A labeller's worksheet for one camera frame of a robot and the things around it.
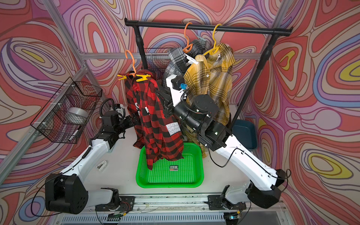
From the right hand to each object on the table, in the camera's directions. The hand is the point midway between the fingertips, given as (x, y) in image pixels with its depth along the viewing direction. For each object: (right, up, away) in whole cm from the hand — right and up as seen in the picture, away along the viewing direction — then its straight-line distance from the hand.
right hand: (157, 94), depth 50 cm
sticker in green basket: (+4, -40, +36) cm, 54 cm away
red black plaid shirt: (-3, -14, +14) cm, 20 cm away
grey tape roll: (-45, -7, +21) cm, 50 cm away
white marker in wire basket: (-47, -17, +22) cm, 55 cm away
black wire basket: (-55, -10, +17) cm, 58 cm away
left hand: (-18, -7, +33) cm, 38 cm away
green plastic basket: (+12, -42, +34) cm, 55 cm away
